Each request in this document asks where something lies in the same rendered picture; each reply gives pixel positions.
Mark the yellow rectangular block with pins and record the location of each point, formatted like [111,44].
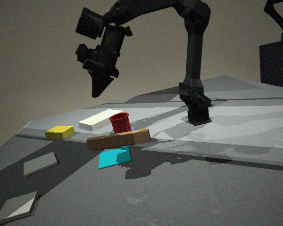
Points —
[60,132]

